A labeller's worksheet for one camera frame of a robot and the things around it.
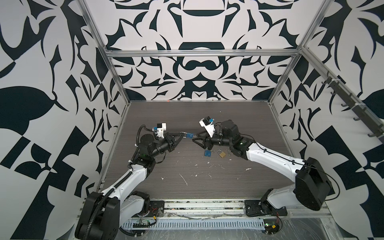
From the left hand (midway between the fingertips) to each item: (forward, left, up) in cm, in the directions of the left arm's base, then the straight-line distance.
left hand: (185, 132), depth 73 cm
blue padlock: (+1, -2, -4) cm, 5 cm away
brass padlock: (-1, -21, -24) cm, 32 cm away
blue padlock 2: (0, -13, -24) cm, 27 cm away
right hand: (-1, -5, -3) cm, 6 cm away
